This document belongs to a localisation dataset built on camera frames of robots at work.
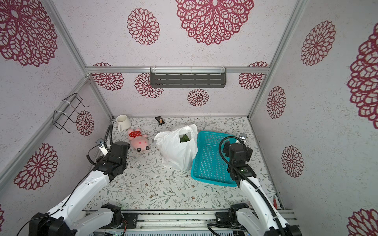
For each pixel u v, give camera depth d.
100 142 0.66
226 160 0.60
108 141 0.66
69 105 0.78
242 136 0.67
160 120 1.16
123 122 1.08
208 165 0.94
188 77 0.93
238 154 0.58
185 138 0.99
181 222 0.75
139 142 0.95
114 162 0.61
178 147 0.78
